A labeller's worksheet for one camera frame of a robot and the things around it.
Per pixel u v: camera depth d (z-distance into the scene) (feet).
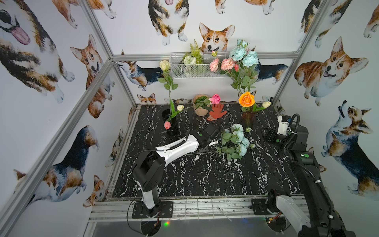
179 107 2.68
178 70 2.91
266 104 2.62
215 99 2.25
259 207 2.41
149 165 1.60
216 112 3.84
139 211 2.36
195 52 2.65
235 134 2.89
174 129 3.29
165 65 2.89
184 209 2.46
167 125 2.56
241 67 2.62
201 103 2.50
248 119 3.15
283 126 2.20
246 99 2.41
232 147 3.10
